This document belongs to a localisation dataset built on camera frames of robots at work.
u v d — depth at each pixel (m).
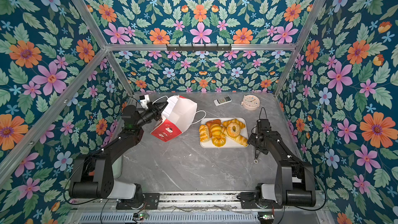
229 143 0.94
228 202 0.74
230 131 0.91
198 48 0.91
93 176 0.43
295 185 0.42
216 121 1.02
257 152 0.88
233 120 0.99
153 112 0.72
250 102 1.11
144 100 0.77
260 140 0.65
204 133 0.92
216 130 0.91
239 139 0.93
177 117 1.04
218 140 0.90
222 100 1.14
